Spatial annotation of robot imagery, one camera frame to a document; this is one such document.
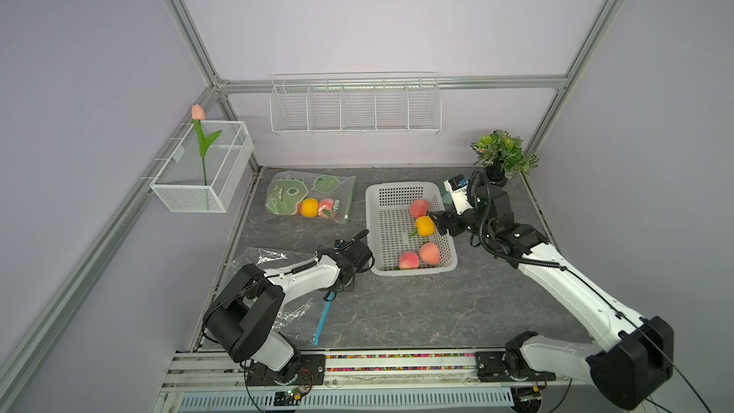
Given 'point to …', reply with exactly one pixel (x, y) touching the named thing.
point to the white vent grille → (494, 396)
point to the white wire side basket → (180, 184)
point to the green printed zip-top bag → (311, 194)
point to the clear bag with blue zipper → (299, 321)
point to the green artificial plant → (501, 148)
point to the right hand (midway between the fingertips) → (443, 205)
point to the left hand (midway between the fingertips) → (335, 283)
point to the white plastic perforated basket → (390, 225)
